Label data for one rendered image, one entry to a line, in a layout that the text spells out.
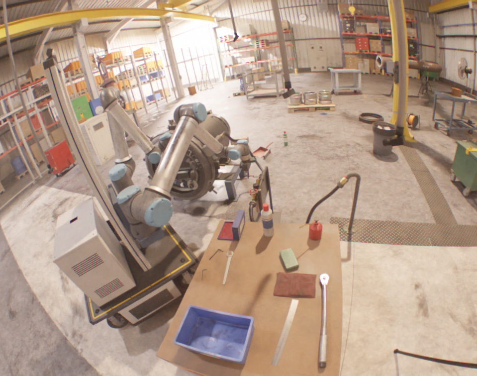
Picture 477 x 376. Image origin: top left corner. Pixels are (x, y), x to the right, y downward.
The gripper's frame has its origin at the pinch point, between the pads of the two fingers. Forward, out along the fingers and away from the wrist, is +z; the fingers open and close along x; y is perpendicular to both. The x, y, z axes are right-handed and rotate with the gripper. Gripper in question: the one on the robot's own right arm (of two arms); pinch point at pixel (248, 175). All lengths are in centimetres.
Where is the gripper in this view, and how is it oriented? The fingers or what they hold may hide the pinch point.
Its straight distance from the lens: 195.2
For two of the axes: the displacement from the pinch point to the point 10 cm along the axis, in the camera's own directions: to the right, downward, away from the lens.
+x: -2.6, 5.7, -7.8
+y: -9.5, 0.0, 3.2
